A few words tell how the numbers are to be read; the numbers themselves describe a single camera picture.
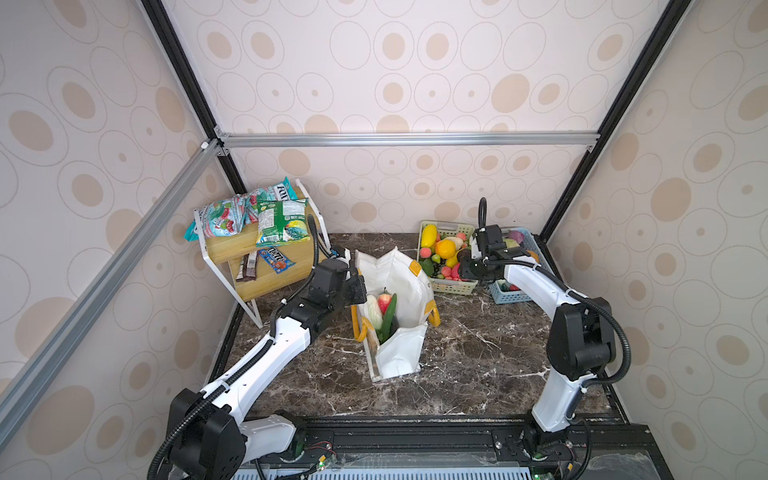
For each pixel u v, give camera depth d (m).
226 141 0.90
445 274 1.06
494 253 0.70
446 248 1.05
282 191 0.83
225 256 0.71
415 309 0.90
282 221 0.73
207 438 0.38
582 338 0.49
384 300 0.95
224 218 0.73
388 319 0.89
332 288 0.60
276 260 0.90
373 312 0.94
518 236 1.09
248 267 0.87
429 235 1.09
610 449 0.75
